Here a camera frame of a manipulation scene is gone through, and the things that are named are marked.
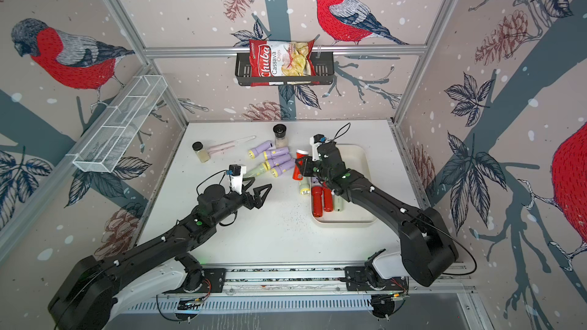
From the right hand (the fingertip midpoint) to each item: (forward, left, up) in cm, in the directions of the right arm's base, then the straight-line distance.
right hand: (299, 160), depth 84 cm
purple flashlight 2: (+11, +10, -16) cm, 22 cm away
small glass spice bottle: (+11, +45, -12) cm, 48 cm away
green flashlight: (+3, +19, -14) cm, 23 cm away
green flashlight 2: (-4, -2, -14) cm, 15 cm away
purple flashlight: (+13, +13, -14) cm, 24 cm away
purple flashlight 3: (+8, +6, -16) cm, 19 cm away
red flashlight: (-6, -7, -14) cm, 17 cm away
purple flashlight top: (+17, +20, -15) cm, 30 cm away
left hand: (-9, +11, +1) cm, 15 cm away
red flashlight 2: (-8, -12, -15) cm, 21 cm away
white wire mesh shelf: (-1, +62, +13) cm, 64 cm away
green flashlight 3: (-10, -16, -15) cm, 24 cm away
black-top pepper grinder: (+18, +10, -11) cm, 24 cm away
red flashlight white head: (-5, +1, -2) cm, 5 cm away
